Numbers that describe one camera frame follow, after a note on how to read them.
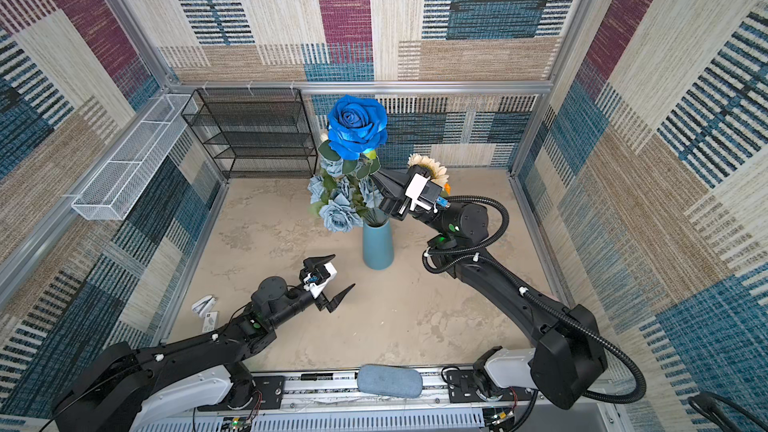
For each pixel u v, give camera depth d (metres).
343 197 0.68
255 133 1.11
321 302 0.70
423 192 0.43
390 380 0.73
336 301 0.70
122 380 0.42
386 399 0.73
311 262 0.73
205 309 0.85
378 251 0.91
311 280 0.64
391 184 0.50
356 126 0.33
